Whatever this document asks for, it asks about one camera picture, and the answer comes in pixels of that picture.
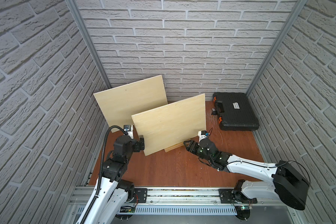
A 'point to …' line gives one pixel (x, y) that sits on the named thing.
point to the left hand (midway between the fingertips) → (136, 134)
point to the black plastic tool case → (235, 112)
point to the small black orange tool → (214, 111)
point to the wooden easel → (169, 148)
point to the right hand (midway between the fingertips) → (187, 144)
